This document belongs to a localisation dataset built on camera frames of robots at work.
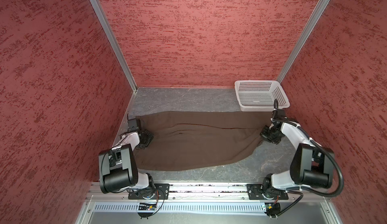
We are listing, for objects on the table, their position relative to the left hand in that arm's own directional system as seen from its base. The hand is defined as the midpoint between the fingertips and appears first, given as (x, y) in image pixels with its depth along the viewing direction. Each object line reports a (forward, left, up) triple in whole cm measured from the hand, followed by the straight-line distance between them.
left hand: (152, 140), depth 92 cm
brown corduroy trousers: (0, -20, -1) cm, 20 cm away
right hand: (-1, -67, +5) cm, 67 cm away
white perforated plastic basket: (+40, -78, 0) cm, 88 cm away
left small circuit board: (-34, -4, -3) cm, 34 cm away
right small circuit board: (-34, -65, -1) cm, 74 cm away
